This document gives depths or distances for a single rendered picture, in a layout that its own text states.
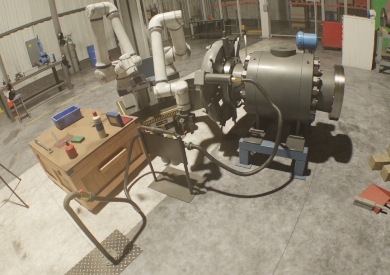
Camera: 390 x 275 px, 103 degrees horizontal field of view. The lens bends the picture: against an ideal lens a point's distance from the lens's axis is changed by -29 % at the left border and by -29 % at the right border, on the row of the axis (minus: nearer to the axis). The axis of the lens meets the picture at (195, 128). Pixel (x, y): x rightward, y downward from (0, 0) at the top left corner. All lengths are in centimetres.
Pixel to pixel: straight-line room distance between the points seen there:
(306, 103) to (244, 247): 105
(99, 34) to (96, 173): 114
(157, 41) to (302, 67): 107
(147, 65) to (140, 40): 28
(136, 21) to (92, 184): 163
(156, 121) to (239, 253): 148
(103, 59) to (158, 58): 61
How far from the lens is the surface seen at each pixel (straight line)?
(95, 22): 193
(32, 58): 923
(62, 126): 233
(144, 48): 238
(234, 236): 145
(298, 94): 159
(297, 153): 170
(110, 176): 188
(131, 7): 236
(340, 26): 698
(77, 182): 169
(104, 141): 174
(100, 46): 197
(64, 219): 202
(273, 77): 161
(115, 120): 186
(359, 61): 540
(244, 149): 180
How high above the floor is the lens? 125
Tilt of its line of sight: 30 degrees down
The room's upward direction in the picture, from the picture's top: 9 degrees counter-clockwise
